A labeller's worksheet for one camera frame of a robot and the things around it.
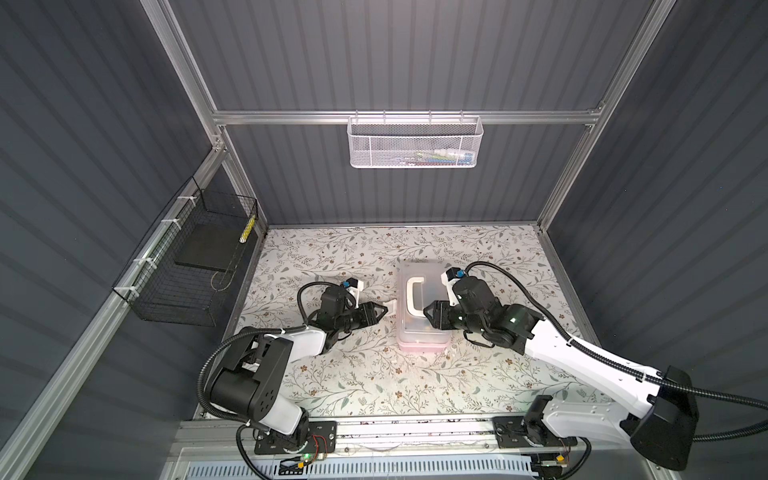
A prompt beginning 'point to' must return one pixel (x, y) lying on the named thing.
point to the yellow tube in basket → (247, 229)
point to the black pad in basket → (212, 247)
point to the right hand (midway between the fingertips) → (431, 313)
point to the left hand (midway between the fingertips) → (383, 311)
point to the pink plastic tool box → (419, 284)
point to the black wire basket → (183, 273)
